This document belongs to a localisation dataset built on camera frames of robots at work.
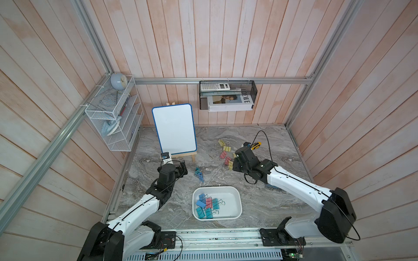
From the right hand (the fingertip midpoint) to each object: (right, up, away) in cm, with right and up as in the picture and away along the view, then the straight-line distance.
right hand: (234, 161), depth 86 cm
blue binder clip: (-17, -19, -2) cm, 25 cm away
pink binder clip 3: (-14, -21, -4) cm, 25 cm away
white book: (+6, +34, +7) cm, 35 cm away
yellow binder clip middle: (-1, +6, +20) cm, 21 cm away
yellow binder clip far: (-5, +10, +24) cm, 27 cm away
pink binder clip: (-5, +2, +16) cm, 17 cm away
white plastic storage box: (-3, -21, -1) cm, 21 cm away
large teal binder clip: (-14, -25, -6) cm, 29 cm away
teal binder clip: (-18, -25, -6) cm, 31 cm away
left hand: (-31, -1, 0) cm, 31 cm away
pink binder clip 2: (-2, -2, +14) cm, 14 cm away
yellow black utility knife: (+18, +8, +21) cm, 29 cm away
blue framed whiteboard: (-32, +18, +2) cm, 37 cm away
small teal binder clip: (-10, -21, -4) cm, 24 cm away
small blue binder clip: (-18, -22, -3) cm, 28 cm away
